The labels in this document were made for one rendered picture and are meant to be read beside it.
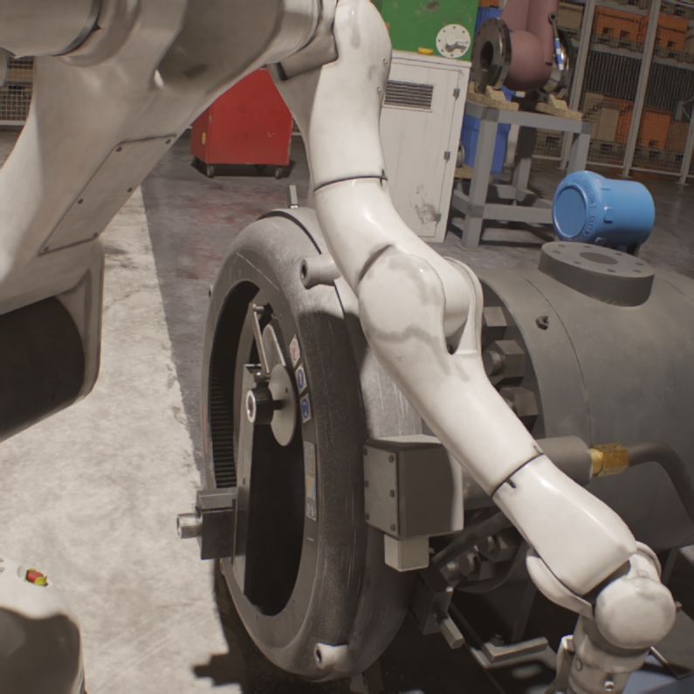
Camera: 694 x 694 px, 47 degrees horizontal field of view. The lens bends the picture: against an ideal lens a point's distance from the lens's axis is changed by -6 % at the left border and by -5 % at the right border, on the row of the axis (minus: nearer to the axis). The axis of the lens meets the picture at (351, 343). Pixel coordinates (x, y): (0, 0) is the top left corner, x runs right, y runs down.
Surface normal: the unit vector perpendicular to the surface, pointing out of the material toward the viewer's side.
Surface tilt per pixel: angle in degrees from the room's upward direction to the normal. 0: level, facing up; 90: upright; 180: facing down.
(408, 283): 68
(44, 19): 115
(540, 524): 72
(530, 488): 56
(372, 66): 81
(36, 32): 125
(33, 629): 17
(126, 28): 107
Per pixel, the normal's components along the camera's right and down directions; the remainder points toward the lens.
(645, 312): 0.26, -0.69
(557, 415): 0.39, -0.15
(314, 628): -0.63, 0.34
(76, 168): -0.13, 0.61
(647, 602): -0.11, 0.19
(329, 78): -0.34, 0.14
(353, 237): -0.54, 0.09
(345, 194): -0.17, -0.04
